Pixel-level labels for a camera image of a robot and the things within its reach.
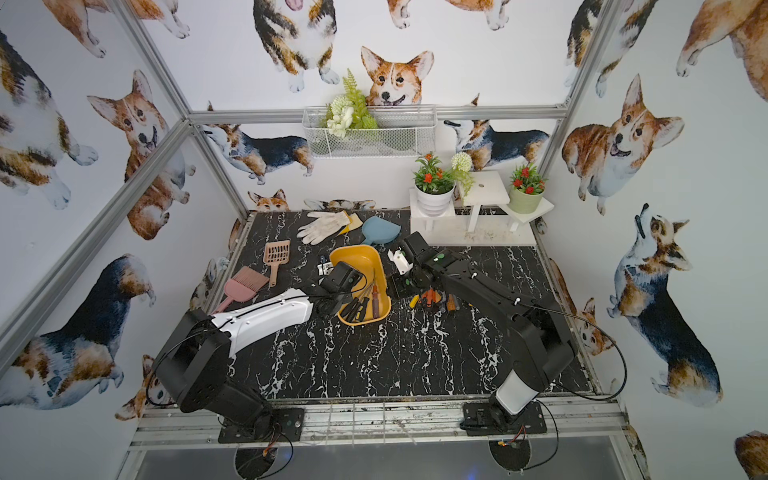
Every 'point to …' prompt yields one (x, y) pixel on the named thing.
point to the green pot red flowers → (526, 190)
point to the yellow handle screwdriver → (414, 301)
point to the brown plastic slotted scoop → (275, 254)
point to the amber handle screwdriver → (451, 304)
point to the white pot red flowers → (433, 188)
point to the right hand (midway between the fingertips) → (390, 288)
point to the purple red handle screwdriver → (375, 298)
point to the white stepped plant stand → (490, 222)
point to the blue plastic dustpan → (377, 230)
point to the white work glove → (324, 225)
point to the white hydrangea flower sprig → (461, 165)
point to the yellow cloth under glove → (354, 222)
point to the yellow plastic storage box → (371, 303)
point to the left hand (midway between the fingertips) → (341, 282)
